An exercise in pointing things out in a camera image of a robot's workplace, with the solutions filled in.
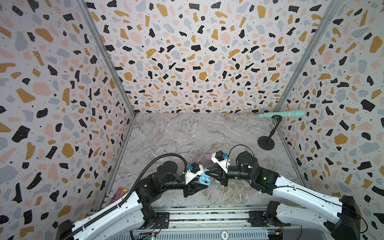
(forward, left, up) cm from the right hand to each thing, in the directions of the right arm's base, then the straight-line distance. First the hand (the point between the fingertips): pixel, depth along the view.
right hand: (206, 171), depth 65 cm
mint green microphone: (+28, -47, +7) cm, 55 cm away
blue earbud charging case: (-3, +1, -2) cm, 4 cm away
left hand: (-4, 0, -2) cm, 4 cm away
